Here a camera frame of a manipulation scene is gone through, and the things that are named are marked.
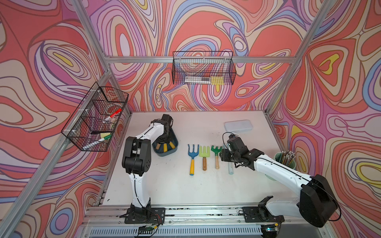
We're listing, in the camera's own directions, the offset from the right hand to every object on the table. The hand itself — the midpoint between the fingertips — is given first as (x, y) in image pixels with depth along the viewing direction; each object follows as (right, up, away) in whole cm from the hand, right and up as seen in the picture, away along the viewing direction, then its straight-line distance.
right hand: (225, 158), depth 86 cm
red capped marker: (-61, +25, -9) cm, 66 cm away
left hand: (-36, +8, +13) cm, 39 cm away
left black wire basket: (-70, +18, -12) cm, 74 cm away
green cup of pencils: (+30, +3, -10) cm, 32 cm away
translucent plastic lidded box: (+15, +19, +22) cm, 33 cm away
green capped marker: (-68, +10, -14) cm, 70 cm away
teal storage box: (-42, +4, +11) cm, 44 cm away
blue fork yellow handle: (-19, 0, +10) cm, 22 cm away
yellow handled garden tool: (-37, +5, +8) cm, 38 cm away
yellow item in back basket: (-3, +47, +5) cm, 48 cm away
